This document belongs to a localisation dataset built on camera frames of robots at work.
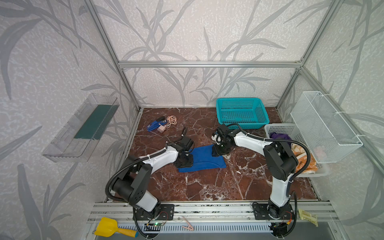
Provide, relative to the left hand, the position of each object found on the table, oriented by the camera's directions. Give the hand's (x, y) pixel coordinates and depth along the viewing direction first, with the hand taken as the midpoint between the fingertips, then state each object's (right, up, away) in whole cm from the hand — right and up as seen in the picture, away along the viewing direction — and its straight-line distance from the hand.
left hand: (192, 160), depth 89 cm
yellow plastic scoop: (-39, -27, -19) cm, 51 cm away
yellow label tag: (+56, -22, -17) cm, 63 cm away
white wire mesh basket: (+59, +18, -26) cm, 67 cm away
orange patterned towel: (+60, +6, -9) cm, 61 cm away
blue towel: (+7, 0, +2) cm, 7 cm away
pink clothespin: (0, -26, -20) cm, 33 cm away
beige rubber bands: (-17, +25, +23) cm, 38 cm away
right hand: (+14, +6, +4) cm, 16 cm away
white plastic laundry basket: (+66, +16, +12) cm, 69 cm away
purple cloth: (+52, +14, +5) cm, 54 cm away
